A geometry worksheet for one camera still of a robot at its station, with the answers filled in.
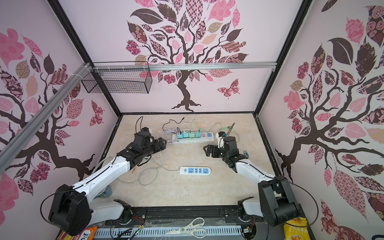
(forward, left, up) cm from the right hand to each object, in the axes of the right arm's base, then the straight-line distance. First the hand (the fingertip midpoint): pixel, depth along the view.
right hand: (210, 146), depth 88 cm
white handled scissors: (-40, +10, -10) cm, 43 cm away
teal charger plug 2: (+12, +15, -3) cm, 19 cm away
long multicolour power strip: (+13, +2, -8) cm, 15 cm away
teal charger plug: (+12, +20, -5) cm, 23 cm away
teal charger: (+12, +7, -5) cm, 15 cm away
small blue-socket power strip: (-11, +10, -9) cm, 17 cm away
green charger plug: (+12, +11, -3) cm, 16 cm away
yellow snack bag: (-41, -37, -6) cm, 56 cm away
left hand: (-1, +28, +4) cm, 28 cm away
